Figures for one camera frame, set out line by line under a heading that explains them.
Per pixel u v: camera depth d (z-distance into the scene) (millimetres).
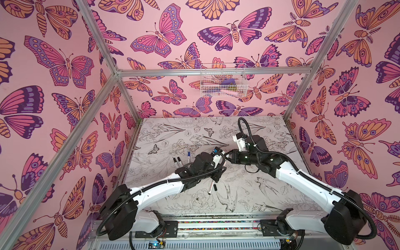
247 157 659
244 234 730
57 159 556
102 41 798
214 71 939
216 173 688
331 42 796
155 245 722
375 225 606
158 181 506
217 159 687
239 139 715
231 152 732
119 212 410
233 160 710
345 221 402
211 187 857
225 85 926
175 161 973
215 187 867
